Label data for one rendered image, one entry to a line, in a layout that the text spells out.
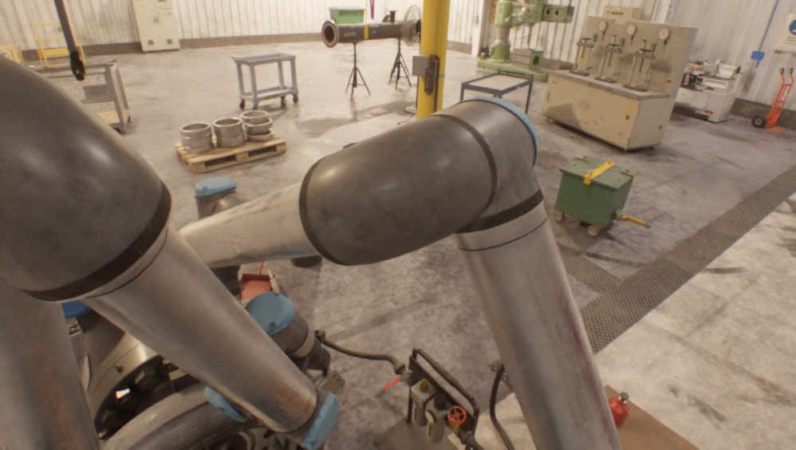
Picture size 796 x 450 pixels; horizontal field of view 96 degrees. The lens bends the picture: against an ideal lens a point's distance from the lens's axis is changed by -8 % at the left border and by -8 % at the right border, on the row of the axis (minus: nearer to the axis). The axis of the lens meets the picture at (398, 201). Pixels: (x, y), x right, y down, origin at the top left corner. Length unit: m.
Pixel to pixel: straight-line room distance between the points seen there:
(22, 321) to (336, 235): 0.28
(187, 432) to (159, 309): 0.85
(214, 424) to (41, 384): 0.75
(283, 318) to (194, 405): 0.50
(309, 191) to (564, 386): 0.36
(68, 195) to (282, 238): 0.22
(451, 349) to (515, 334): 2.06
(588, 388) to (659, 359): 2.43
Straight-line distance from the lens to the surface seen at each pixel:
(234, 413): 0.77
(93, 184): 0.29
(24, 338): 0.46
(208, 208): 0.93
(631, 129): 6.27
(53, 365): 0.49
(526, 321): 0.46
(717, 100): 9.64
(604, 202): 3.76
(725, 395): 3.00
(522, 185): 0.42
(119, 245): 0.29
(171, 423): 1.20
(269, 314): 0.77
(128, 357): 1.54
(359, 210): 0.33
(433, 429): 1.82
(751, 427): 2.92
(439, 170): 0.33
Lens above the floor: 1.89
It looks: 28 degrees down
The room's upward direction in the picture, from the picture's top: 2 degrees clockwise
